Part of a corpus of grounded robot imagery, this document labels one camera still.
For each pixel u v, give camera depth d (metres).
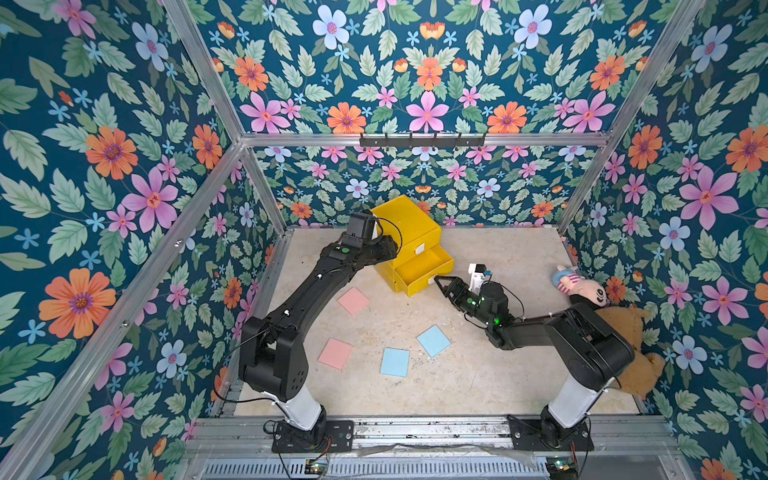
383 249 0.75
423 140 0.93
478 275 0.84
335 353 0.89
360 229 0.65
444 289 0.82
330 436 0.73
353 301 0.99
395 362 0.86
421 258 0.93
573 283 0.95
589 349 0.48
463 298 0.80
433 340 0.90
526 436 0.74
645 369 0.76
